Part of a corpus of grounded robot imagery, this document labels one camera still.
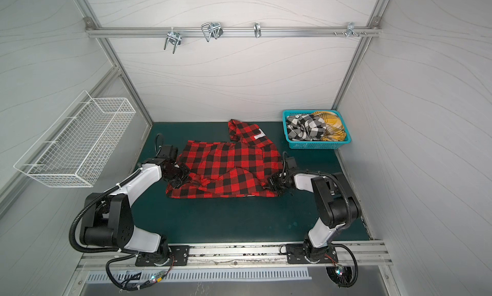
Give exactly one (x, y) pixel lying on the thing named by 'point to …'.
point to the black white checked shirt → (305, 127)
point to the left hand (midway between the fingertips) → (195, 173)
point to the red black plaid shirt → (243, 168)
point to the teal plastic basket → (302, 145)
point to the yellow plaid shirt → (334, 128)
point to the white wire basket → (72, 152)
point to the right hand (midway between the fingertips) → (265, 180)
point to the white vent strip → (198, 275)
